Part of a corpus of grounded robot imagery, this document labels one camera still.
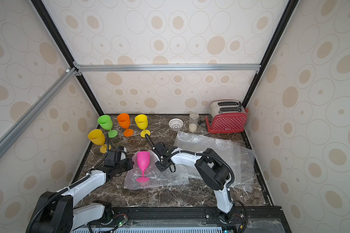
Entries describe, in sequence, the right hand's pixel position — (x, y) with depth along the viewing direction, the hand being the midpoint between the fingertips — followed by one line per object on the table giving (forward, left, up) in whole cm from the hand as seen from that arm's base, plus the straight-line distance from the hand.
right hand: (166, 163), depth 93 cm
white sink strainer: (+33, -4, +2) cm, 33 cm away
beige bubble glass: (+6, +41, +18) cm, 45 cm away
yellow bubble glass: (+21, +17, +16) cm, 32 cm away
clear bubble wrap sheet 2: (+5, -49, -2) cm, 49 cm away
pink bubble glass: (-1, +14, +6) cm, 15 cm away
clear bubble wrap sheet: (-11, +4, 0) cm, 11 cm away
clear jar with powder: (+30, -17, +7) cm, 35 cm away
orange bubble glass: (+22, +30, +16) cm, 40 cm away
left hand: (-2, +17, +6) cm, 18 cm away
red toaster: (+28, -39, +16) cm, 51 cm away
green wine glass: (+19, +41, +17) cm, 48 cm away
